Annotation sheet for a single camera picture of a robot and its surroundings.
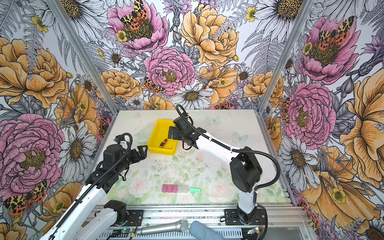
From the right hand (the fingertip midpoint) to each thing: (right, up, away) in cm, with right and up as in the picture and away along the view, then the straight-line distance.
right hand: (177, 136), depth 87 cm
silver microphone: (+4, -39, -18) cm, 43 cm away
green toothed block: (+10, -29, -4) cm, 31 cm away
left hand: (-18, -8, -7) cm, 21 cm away
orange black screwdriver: (-11, -6, +13) cm, 18 cm away
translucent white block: (+4, -28, -4) cm, 29 cm away
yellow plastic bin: (-16, -1, +22) cm, 27 cm away
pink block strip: (-4, -29, -3) cm, 29 cm away
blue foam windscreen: (+12, -41, -19) cm, 47 cm away
